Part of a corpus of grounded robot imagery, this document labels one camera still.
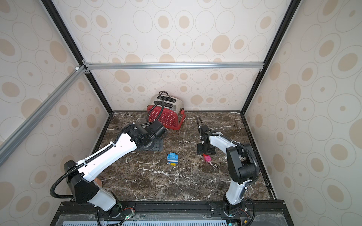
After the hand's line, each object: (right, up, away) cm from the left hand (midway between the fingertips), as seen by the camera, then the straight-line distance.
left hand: (157, 146), depth 76 cm
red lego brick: (+28, -9, +18) cm, 34 cm away
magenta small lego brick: (+29, -10, +14) cm, 34 cm away
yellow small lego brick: (+7, -14, +14) cm, 21 cm away
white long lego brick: (+7, -10, +9) cm, 15 cm away
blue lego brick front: (+9, -12, +13) cm, 20 cm away
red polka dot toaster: (+4, +22, +19) cm, 29 cm away
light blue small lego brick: (+7, -6, +7) cm, 12 cm away
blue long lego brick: (+9, -8, +7) cm, 15 cm away
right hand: (+31, -7, +18) cm, 37 cm away
